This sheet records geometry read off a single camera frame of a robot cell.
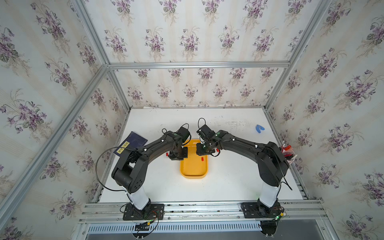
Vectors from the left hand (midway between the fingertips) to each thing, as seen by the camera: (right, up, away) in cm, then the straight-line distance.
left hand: (185, 159), depth 88 cm
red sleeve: (+11, -1, +3) cm, 11 cm away
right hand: (+8, +4, 0) cm, 9 cm away
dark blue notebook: (-35, +10, +11) cm, 38 cm away
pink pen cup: (+60, +4, -3) cm, 61 cm away
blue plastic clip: (+53, +18, +20) cm, 59 cm away
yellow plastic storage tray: (+6, -4, -2) cm, 7 cm away
